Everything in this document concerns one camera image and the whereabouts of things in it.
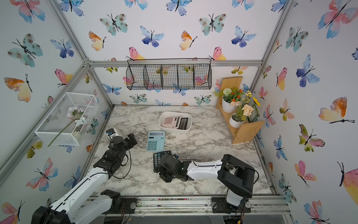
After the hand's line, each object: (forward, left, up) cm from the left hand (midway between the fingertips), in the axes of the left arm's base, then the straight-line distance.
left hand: (129, 135), depth 83 cm
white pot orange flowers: (+28, -64, +5) cm, 71 cm away
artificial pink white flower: (+5, +24, +17) cm, 30 cm away
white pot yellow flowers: (+10, -70, +8) cm, 71 cm away
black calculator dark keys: (-8, -15, -14) cm, 22 cm away
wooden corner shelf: (+2, -66, -6) cm, 66 cm away
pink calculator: (+19, -22, -13) cm, 32 cm away
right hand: (-19, -15, -8) cm, 25 cm away
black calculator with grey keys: (+18, -32, -13) cm, 39 cm away
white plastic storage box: (+25, -17, -10) cm, 32 cm away
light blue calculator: (+4, -13, -13) cm, 19 cm away
